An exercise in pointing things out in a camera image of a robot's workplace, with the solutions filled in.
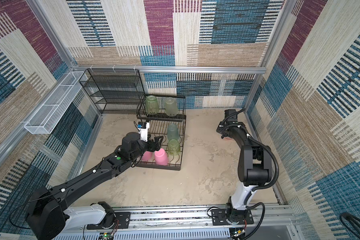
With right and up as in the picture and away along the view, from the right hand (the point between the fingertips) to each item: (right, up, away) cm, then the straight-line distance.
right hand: (222, 130), depth 95 cm
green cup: (-43, +15, -8) cm, 46 cm away
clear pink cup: (+3, -5, 0) cm, 6 cm away
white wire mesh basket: (-89, +7, -24) cm, 92 cm away
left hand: (-38, -1, -17) cm, 42 cm away
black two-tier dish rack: (-35, +10, -4) cm, 37 cm away
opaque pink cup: (-37, -14, -12) cm, 41 cm away
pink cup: (-42, -11, -26) cm, 50 cm away
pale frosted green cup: (-32, +14, -6) cm, 35 cm away
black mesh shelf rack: (-74, +28, +14) cm, 81 cm away
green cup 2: (-30, -10, -6) cm, 33 cm away
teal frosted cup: (-31, -1, -1) cm, 31 cm away
